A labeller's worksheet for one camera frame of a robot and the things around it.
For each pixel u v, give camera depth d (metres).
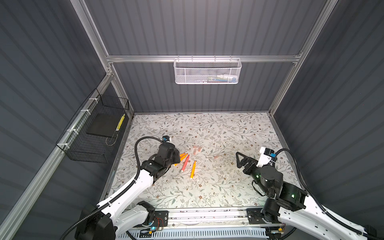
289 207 0.49
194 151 0.99
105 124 0.75
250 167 0.61
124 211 0.46
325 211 0.47
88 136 0.72
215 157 0.96
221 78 0.91
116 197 0.44
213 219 0.75
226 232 0.71
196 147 1.01
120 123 0.77
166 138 0.72
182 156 0.96
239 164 0.63
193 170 0.90
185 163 0.93
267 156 0.60
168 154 0.60
